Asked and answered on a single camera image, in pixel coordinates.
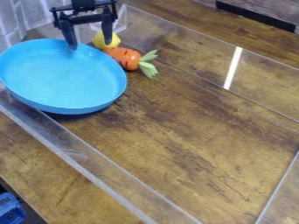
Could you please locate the blue plastic object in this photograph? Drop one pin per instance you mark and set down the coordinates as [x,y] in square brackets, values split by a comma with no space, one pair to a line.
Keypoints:
[13,213]

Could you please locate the yellow toy lemon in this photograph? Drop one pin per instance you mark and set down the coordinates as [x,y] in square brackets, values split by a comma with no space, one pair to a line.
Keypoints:
[99,42]

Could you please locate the blue plastic tray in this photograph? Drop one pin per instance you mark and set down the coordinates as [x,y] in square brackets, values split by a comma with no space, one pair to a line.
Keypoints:
[61,80]

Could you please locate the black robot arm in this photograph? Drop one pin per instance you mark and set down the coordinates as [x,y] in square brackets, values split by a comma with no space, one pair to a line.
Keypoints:
[85,12]

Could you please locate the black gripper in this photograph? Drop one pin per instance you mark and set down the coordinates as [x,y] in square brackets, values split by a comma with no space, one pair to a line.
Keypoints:
[85,12]

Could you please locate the orange toy carrot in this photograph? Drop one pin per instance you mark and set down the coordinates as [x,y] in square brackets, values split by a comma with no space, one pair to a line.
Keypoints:
[132,60]

